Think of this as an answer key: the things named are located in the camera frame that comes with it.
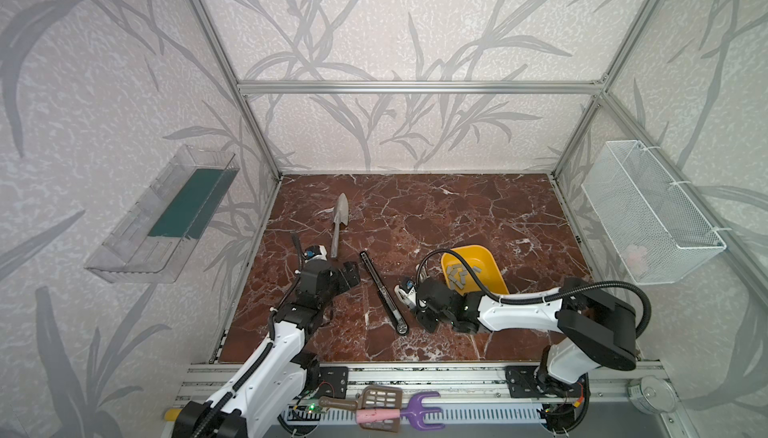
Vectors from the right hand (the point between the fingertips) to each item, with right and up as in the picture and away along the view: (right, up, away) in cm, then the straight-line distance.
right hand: (414, 298), depth 86 cm
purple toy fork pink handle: (0, -20, -19) cm, 27 cm away
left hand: (-19, +11, 0) cm, 22 cm away
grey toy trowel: (-25, +22, +19) cm, 38 cm away
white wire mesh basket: (+51, +23, -24) cm, 61 cm away
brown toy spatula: (-10, -20, -14) cm, 26 cm away
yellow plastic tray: (+21, +11, +6) cm, 25 cm away
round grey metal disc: (+54, -16, -18) cm, 60 cm away
